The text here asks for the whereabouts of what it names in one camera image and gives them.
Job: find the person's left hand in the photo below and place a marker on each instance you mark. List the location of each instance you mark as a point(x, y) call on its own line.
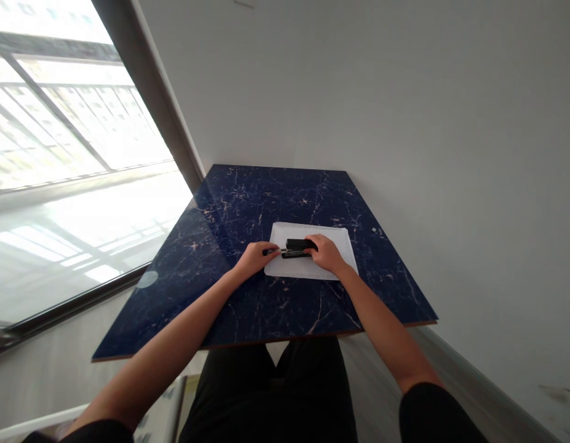
point(250, 260)

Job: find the person's right hand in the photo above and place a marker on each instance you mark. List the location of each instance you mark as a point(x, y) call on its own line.
point(330, 258)

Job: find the person's left fingers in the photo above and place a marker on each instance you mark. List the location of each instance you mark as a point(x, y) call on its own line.
point(266, 247)

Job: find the black stapler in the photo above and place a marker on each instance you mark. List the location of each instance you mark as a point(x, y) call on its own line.
point(295, 244)

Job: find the stack of white paper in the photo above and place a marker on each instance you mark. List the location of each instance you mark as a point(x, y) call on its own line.
point(303, 269)

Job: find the round pale sticker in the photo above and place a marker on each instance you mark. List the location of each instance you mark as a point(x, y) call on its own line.
point(149, 278)

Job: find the person's legs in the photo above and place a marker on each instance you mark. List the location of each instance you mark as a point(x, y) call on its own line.
point(271, 397)

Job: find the white printed board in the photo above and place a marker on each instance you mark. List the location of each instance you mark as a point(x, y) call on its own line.
point(167, 410)

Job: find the large window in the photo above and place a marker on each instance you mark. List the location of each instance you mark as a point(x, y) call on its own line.
point(68, 138)

